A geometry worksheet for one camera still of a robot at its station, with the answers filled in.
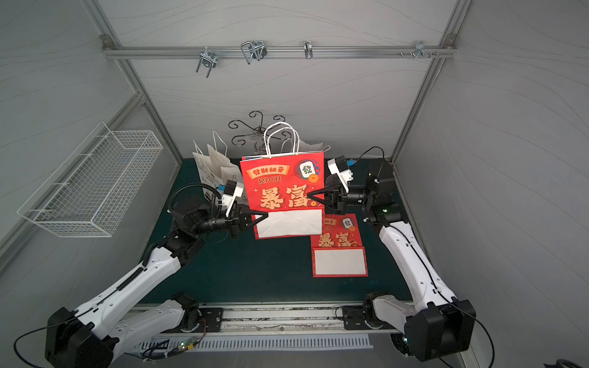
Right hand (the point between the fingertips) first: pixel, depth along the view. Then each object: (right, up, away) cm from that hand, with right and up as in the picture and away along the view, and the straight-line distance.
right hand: (308, 194), depth 63 cm
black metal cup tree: (-18, +22, +25) cm, 38 cm away
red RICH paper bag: (+13, -24, +24) cm, 36 cm away
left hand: (-12, -7, -1) cm, 14 cm away
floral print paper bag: (-1, +17, +30) cm, 34 cm away
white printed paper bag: (-39, +9, +35) cm, 53 cm away
